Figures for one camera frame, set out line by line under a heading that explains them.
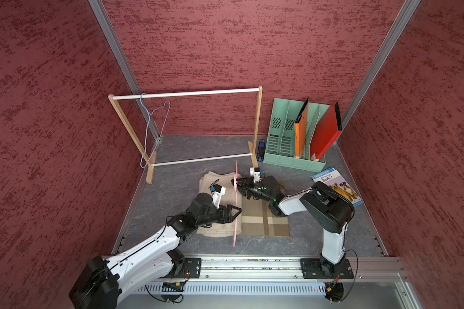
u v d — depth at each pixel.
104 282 0.40
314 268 0.74
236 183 0.71
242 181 0.84
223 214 0.68
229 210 0.69
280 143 1.18
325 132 1.01
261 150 1.13
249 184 0.80
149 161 1.07
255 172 0.87
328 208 0.51
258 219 0.85
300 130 0.87
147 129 0.77
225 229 0.80
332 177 1.00
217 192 0.72
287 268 0.76
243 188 0.79
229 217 0.68
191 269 0.75
